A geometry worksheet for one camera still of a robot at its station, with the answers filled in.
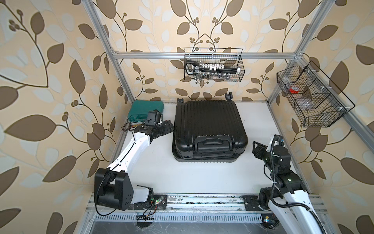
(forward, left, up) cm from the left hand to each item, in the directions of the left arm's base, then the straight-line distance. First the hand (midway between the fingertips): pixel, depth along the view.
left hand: (166, 126), depth 85 cm
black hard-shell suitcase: (-6, -24, +3) cm, 25 cm away
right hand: (-11, -51, 0) cm, 52 cm away
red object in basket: (+14, -73, +17) cm, 76 cm away
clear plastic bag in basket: (+2, -72, +18) cm, 74 cm away
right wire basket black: (+8, -80, +17) cm, 82 cm away
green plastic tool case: (+27, +27, -16) cm, 41 cm away
